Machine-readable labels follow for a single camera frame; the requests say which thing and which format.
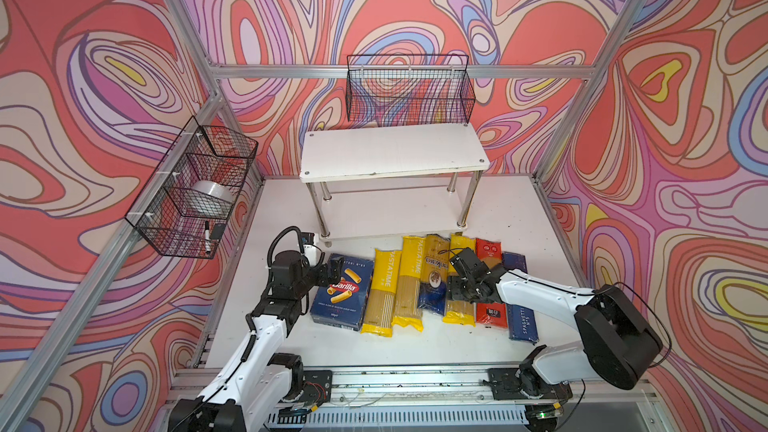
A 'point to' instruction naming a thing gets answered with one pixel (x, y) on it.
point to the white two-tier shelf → (392, 181)
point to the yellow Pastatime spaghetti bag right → (408, 300)
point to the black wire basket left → (189, 205)
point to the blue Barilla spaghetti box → (521, 321)
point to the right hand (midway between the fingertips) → (461, 297)
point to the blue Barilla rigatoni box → (343, 305)
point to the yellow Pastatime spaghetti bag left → (378, 317)
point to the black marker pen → (207, 237)
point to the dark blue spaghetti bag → (434, 274)
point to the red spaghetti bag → (489, 255)
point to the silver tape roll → (212, 199)
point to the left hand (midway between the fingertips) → (330, 255)
